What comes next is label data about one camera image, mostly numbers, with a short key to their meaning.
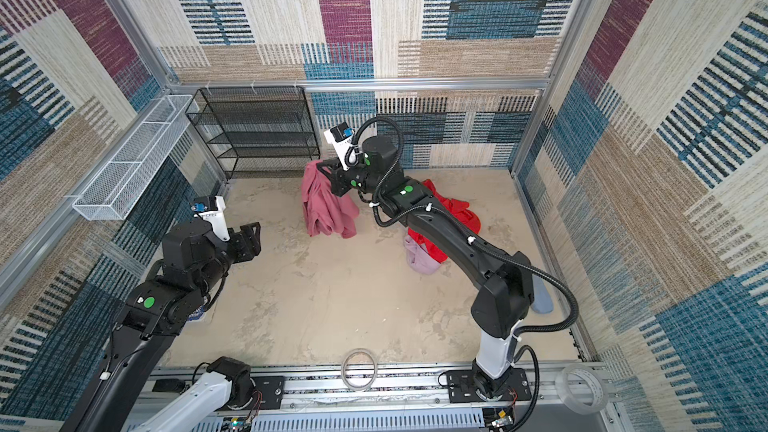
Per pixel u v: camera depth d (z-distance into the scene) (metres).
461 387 0.73
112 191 0.71
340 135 0.60
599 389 0.71
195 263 0.48
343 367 0.76
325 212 0.74
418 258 0.94
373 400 0.73
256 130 1.08
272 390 0.73
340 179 0.63
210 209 0.56
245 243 0.61
